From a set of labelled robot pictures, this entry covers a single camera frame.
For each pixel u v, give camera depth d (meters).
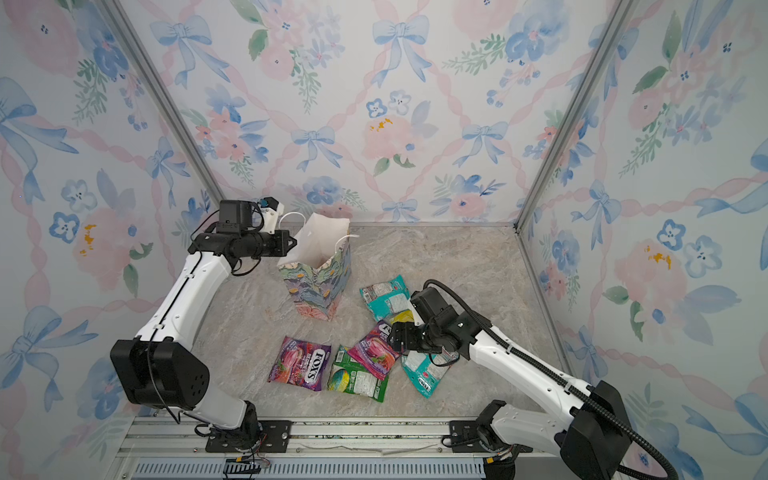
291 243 0.81
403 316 0.93
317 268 0.75
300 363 0.84
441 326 0.59
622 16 0.69
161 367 0.42
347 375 0.82
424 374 0.82
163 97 0.83
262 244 0.68
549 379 0.44
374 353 0.84
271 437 0.74
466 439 0.73
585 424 0.39
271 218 0.73
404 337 0.68
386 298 0.95
